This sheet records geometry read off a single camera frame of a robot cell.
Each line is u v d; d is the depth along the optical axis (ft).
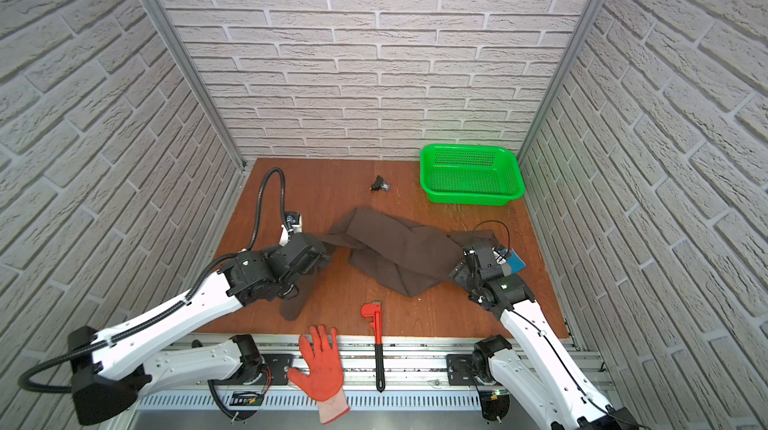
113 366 1.27
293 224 2.04
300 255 1.74
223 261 1.62
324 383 2.34
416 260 3.00
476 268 1.99
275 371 2.39
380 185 3.64
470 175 3.85
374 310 2.68
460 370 2.42
